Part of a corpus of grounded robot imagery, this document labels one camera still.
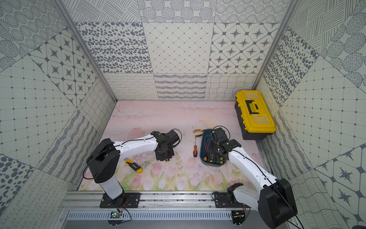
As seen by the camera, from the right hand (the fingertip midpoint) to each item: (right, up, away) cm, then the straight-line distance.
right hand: (212, 150), depth 84 cm
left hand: (-24, -4, +2) cm, 25 cm away
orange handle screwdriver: (-10, -3, +7) cm, 12 cm away
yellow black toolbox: (+28, +18, +4) cm, 34 cm away
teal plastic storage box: (-2, -6, +2) cm, 7 cm away
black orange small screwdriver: (0, -4, +1) cm, 5 cm away
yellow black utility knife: (-46, -10, 0) cm, 47 cm away
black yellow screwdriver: (-27, -6, 0) cm, 28 cm away
